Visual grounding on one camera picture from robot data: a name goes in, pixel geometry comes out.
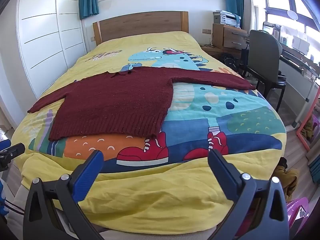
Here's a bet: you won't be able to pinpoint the bed with yellow cartoon cover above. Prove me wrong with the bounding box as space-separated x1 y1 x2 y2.
11 31 287 232

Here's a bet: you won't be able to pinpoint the wooden bed headboard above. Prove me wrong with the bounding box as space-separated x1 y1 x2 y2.
92 11 189 47

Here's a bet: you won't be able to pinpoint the white printer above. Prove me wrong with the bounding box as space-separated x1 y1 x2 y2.
213 10 242 28

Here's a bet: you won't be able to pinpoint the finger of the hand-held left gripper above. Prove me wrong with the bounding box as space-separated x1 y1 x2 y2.
0 142 26 170

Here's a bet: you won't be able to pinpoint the orange metal frame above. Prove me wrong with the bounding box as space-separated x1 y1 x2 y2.
296 85 320 151

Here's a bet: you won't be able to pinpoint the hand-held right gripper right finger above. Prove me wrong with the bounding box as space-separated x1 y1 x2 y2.
208 149 290 240

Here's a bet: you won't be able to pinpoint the black bag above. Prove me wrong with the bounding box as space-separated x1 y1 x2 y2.
222 54 242 72

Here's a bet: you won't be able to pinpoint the grey office chair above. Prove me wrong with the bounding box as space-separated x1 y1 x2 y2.
246 29 287 113

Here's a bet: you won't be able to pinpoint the white boxes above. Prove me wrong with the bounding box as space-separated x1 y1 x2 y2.
291 35 311 54

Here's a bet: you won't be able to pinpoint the mustard yellow clothing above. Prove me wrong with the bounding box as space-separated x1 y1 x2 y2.
274 157 300 203

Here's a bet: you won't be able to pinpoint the grey desk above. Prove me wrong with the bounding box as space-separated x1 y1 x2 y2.
262 42 320 128

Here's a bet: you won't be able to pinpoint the pink plastic object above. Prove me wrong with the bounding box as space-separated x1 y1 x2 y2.
286 197 311 233

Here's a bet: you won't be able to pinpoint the white wardrobe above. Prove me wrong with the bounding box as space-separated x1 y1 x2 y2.
16 0 87 100

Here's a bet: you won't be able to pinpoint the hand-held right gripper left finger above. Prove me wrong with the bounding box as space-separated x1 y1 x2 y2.
23 150 104 240

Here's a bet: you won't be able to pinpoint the wooden drawer cabinet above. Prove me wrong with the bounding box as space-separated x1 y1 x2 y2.
212 24 248 51

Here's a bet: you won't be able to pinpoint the maroon knit sweater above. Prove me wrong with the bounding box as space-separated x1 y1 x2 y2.
27 66 256 142

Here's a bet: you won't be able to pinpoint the white striped cloth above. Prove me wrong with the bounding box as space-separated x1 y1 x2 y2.
0 197 27 240

